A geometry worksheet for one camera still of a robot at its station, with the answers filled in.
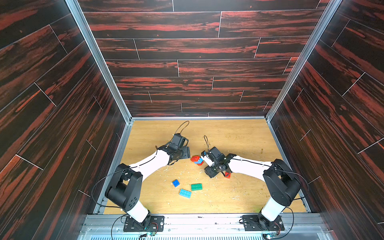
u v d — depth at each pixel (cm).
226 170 65
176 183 86
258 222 65
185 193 82
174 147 70
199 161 91
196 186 84
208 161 77
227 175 88
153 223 73
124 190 44
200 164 92
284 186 46
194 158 93
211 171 80
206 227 72
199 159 91
